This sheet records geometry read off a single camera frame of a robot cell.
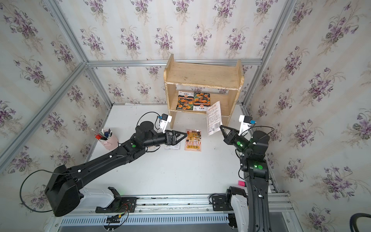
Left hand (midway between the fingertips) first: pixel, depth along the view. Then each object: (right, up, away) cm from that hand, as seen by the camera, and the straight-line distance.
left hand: (184, 137), depth 69 cm
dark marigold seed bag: (+1, +20, +24) cm, 32 cm away
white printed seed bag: (+15, +9, +4) cm, 18 cm away
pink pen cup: (-46, -7, +20) cm, 50 cm away
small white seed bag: (-5, -10, +27) cm, 29 cm away
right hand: (+18, +5, -2) cm, 19 cm away
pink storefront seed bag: (+6, -7, +29) cm, 31 cm away
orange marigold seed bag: (+12, +22, +26) cm, 36 cm away
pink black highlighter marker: (+32, -28, +11) cm, 44 cm away
